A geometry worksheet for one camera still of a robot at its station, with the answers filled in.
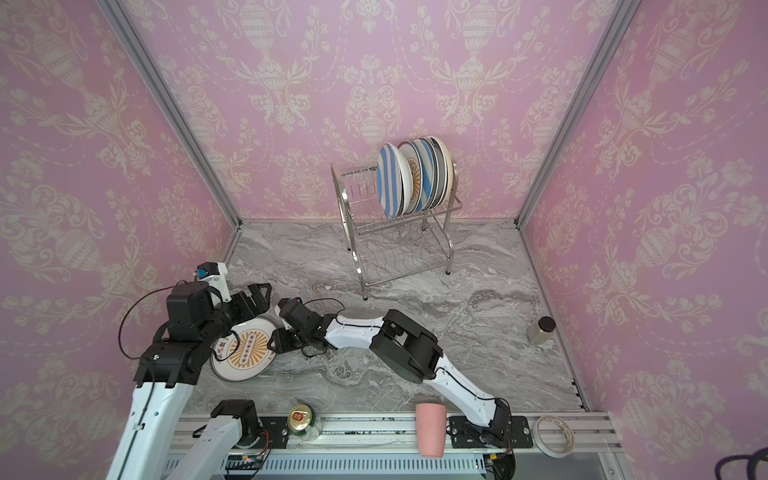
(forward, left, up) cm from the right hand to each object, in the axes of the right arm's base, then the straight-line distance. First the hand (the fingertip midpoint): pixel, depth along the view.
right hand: (272, 345), depth 87 cm
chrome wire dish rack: (+34, -39, +1) cm, 51 cm away
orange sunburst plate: (-1, +9, -2) cm, 9 cm away
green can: (-22, -14, +8) cm, 27 cm away
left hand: (+4, -3, +23) cm, 23 cm away
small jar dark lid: (-1, -77, +4) cm, 77 cm away
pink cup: (-23, -44, +2) cm, 49 cm away
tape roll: (-27, -70, -2) cm, 75 cm away
